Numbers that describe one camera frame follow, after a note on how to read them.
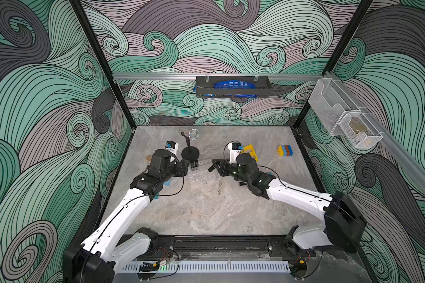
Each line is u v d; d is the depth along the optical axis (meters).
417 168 0.53
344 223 0.41
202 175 0.92
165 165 0.59
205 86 0.94
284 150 1.06
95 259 0.37
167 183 0.92
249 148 1.09
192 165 0.92
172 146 0.67
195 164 0.92
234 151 0.70
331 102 0.78
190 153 1.07
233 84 0.92
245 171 0.62
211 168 0.78
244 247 0.74
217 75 0.95
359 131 0.66
